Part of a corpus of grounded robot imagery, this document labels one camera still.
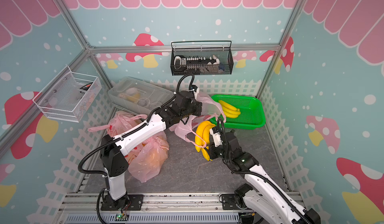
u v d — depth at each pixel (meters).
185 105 0.61
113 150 0.46
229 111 1.02
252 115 1.09
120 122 0.85
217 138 0.68
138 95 0.96
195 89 0.71
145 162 0.77
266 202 0.55
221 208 0.74
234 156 0.57
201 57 0.92
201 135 0.77
